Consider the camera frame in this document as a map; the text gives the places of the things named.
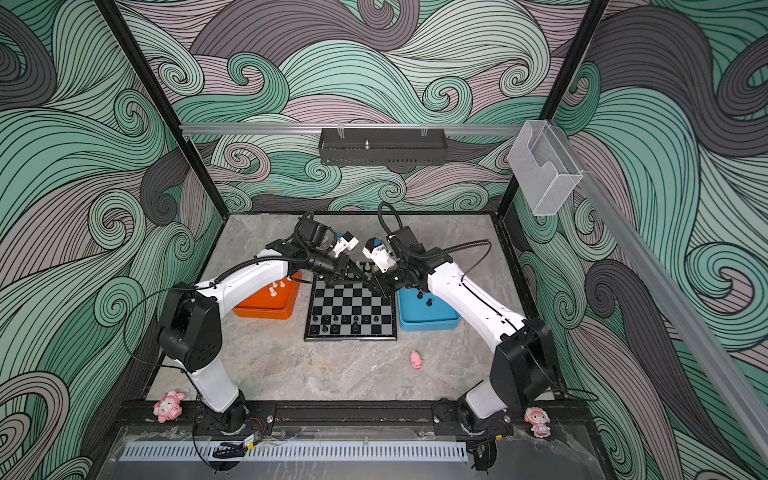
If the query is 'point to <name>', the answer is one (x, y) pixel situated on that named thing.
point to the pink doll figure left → (168, 408)
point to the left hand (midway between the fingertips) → (367, 279)
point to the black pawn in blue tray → (429, 302)
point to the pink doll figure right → (540, 420)
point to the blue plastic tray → (424, 314)
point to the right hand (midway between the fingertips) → (373, 285)
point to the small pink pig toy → (415, 359)
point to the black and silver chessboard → (351, 311)
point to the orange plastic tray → (275, 301)
